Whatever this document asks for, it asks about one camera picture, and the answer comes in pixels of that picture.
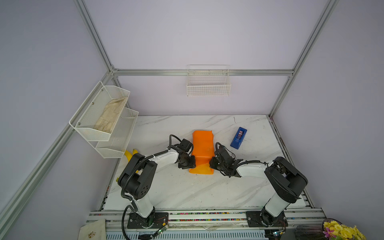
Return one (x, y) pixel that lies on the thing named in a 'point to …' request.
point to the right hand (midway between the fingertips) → (208, 162)
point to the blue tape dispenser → (238, 138)
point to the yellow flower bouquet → (333, 230)
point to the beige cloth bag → (95, 230)
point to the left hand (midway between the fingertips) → (193, 167)
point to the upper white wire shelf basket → (93, 109)
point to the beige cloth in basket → (111, 112)
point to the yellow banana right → (135, 151)
